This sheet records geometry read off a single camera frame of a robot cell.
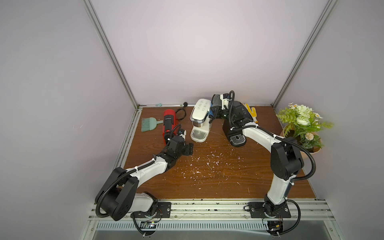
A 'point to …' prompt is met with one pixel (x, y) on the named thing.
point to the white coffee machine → (199, 116)
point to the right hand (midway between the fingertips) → (210, 106)
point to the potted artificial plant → (301, 123)
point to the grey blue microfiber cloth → (216, 101)
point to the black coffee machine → (232, 128)
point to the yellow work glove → (252, 111)
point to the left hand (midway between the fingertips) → (190, 142)
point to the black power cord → (185, 104)
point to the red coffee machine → (169, 124)
